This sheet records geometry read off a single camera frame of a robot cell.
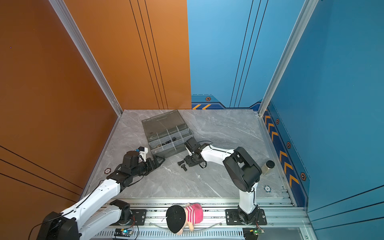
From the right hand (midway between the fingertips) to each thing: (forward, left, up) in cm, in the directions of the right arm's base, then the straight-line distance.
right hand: (190, 162), depth 93 cm
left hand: (-4, +15, +10) cm, 19 cm away
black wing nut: (+11, +17, +4) cm, 21 cm away
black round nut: (+16, +11, +2) cm, 20 cm away
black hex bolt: (-1, +6, +1) cm, 6 cm away
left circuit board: (-36, +31, -1) cm, 47 cm away
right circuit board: (-36, -31, -2) cm, 48 cm away
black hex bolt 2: (-4, +3, +1) cm, 6 cm away
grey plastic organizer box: (+21, +17, +3) cm, 27 cm away
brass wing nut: (+11, +21, +2) cm, 24 cm away
